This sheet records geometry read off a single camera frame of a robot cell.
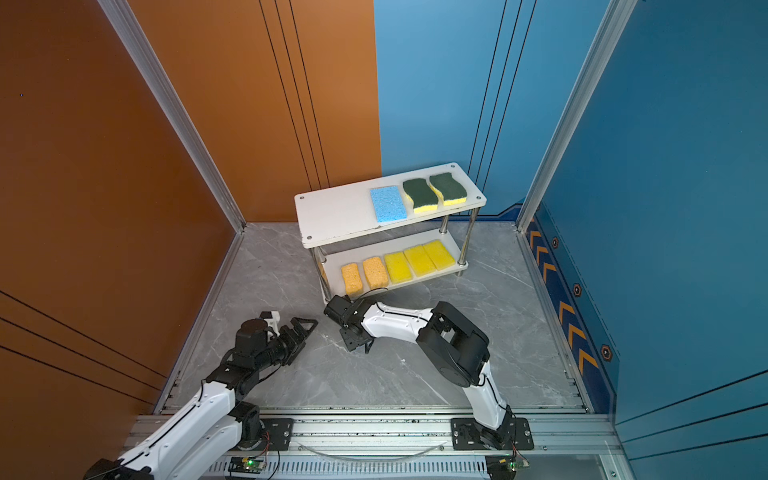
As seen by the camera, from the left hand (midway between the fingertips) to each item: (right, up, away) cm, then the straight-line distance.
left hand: (313, 328), depth 84 cm
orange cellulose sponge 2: (+17, +15, +10) cm, 25 cm away
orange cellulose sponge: (+10, +13, +9) cm, 19 cm away
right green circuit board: (+49, -29, -14) cm, 58 cm away
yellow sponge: (+24, +17, +15) cm, 33 cm away
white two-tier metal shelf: (+22, +27, -8) cm, 36 cm away
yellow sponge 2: (+32, +19, +15) cm, 40 cm away
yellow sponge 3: (+38, +20, +18) cm, 47 cm away
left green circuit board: (-11, -29, -13) cm, 34 cm away
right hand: (+11, -5, +7) cm, 14 cm away
